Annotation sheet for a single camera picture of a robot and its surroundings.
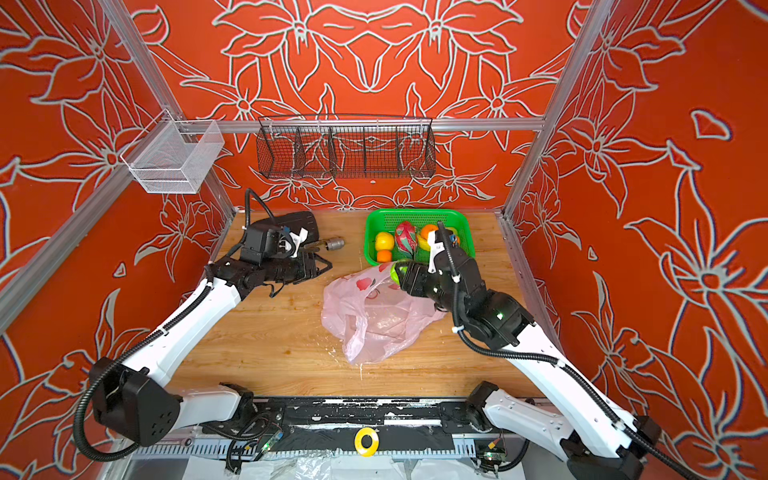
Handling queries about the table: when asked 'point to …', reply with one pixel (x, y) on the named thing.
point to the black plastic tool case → (295, 221)
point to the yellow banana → (423, 243)
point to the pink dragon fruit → (407, 238)
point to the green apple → (394, 274)
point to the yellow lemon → (384, 241)
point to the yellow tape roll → (361, 450)
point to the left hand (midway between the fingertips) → (327, 264)
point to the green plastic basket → (387, 220)
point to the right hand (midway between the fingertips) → (403, 263)
